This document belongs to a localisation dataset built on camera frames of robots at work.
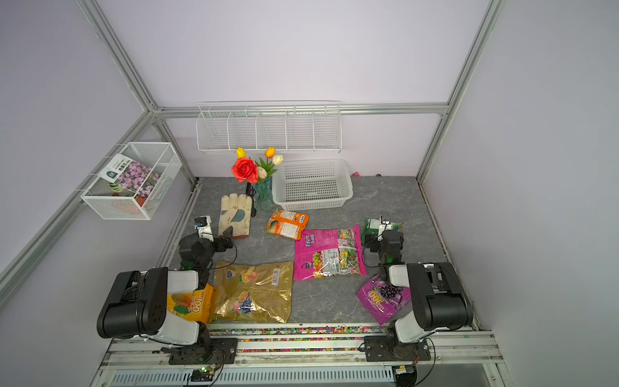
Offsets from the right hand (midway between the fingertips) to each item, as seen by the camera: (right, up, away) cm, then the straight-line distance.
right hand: (381, 228), depth 95 cm
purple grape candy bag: (-4, -22, -16) cm, 27 cm away
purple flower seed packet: (-83, +19, -21) cm, 88 cm away
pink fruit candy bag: (-23, -9, -4) cm, 25 cm away
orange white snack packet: (-39, +1, +7) cm, 39 cm away
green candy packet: (-3, 0, +5) cm, 6 cm away
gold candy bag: (-46, -20, -14) cm, 52 cm away
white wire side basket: (-89, +11, -21) cm, 92 cm away
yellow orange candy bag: (-65, -23, -18) cm, 71 cm away
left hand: (-63, 0, -3) cm, 63 cm away
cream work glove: (-63, +6, +13) cm, 65 cm away
